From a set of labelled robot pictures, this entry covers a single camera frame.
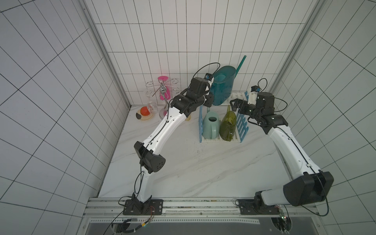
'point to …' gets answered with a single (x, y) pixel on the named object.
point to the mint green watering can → (210, 125)
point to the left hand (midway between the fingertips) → (208, 98)
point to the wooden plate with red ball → (144, 113)
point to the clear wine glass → (152, 106)
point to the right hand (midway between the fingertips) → (231, 102)
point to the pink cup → (165, 93)
